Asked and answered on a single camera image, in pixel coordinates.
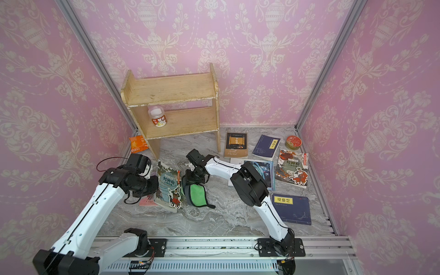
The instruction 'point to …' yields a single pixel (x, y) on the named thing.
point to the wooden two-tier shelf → (168, 106)
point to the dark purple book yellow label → (266, 147)
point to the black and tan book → (236, 145)
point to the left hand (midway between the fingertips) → (159, 189)
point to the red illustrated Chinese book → (292, 167)
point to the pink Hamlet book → (148, 201)
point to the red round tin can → (293, 142)
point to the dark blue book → (293, 208)
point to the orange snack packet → (138, 144)
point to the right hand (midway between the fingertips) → (186, 184)
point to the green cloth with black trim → (196, 196)
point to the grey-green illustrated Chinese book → (169, 192)
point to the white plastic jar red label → (158, 116)
